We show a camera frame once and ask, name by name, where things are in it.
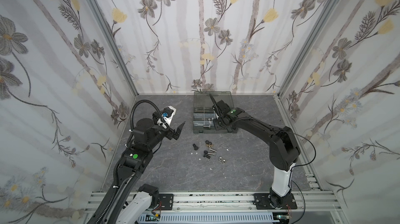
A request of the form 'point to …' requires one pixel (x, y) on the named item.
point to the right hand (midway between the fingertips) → (219, 121)
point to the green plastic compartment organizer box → (203, 115)
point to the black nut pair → (208, 142)
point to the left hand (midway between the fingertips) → (175, 115)
